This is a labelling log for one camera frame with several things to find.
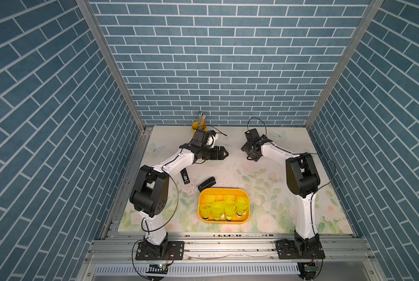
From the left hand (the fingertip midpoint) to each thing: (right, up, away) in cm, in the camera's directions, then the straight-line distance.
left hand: (226, 154), depth 90 cm
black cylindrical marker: (-22, -12, +4) cm, 26 cm away
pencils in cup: (-14, +17, +18) cm, 29 cm away
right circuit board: (+34, -46, -19) cm, 60 cm away
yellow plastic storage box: (-4, -20, -1) cm, 20 cm away
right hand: (+14, +1, +15) cm, 20 cm away
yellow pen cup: (-19, +17, +21) cm, 33 cm away
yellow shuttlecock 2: (-8, -21, -6) cm, 23 cm away
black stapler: (-10, -16, +1) cm, 19 cm away
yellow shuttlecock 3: (-5, -25, -9) cm, 27 cm away
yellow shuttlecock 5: (+1, -25, -11) cm, 28 cm away
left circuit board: (-30, -47, -18) cm, 58 cm away
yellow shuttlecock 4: (+1, -21, -6) cm, 22 cm away
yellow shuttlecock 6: (+7, -23, -8) cm, 26 cm away
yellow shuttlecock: (-10, -26, -6) cm, 29 cm away
